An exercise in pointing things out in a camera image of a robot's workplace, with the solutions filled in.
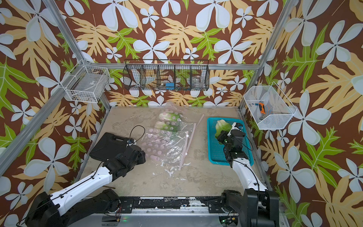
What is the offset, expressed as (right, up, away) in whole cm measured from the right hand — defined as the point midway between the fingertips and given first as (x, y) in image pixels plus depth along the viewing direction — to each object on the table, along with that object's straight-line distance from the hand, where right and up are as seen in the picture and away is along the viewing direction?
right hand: (220, 130), depth 86 cm
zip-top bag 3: (-19, +9, +19) cm, 28 cm away
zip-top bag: (-33, -12, +8) cm, 36 cm away
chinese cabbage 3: (-32, +9, +19) cm, 38 cm away
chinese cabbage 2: (-38, +2, +12) cm, 40 cm away
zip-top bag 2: (-23, +1, +16) cm, 28 cm away
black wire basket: (-35, +38, +12) cm, 53 cm away
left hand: (-48, -14, -1) cm, 49 cm away
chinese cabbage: (+1, +3, +3) cm, 4 cm away
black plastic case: (-73, -11, +5) cm, 74 cm away
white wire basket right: (+29, +13, -2) cm, 32 cm away
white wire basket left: (-83, +29, 0) cm, 88 cm away
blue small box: (-32, +29, +8) cm, 44 cm away
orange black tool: (+25, +13, -2) cm, 28 cm away
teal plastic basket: (-3, -12, -1) cm, 13 cm away
